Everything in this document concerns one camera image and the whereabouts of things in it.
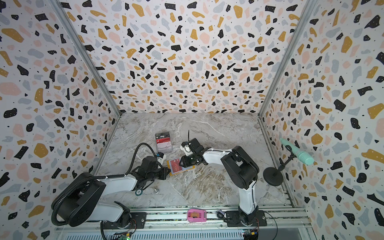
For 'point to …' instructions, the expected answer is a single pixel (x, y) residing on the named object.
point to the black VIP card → (162, 135)
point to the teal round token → (138, 192)
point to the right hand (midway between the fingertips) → (180, 161)
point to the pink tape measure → (194, 215)
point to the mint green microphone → (305, 157)
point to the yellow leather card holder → (185, 168)
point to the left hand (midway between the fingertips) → (172, 168)
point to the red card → (159, 141)
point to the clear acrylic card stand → (163, 143)
